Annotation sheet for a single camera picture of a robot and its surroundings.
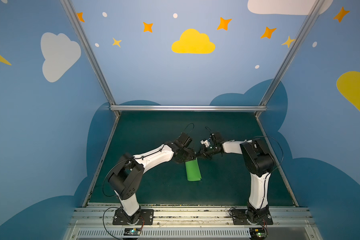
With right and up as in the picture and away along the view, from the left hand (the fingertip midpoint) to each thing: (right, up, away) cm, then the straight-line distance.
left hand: (193, 158), depth 87 cm
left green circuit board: (-31, -33, -15) cm, 48 cm away
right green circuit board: (+30, -33, -16) cm, 47 cm away
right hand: (+2, +1, +9) cm, 10 cm away
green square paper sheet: (0, -8, +1) cm, 8 cm away
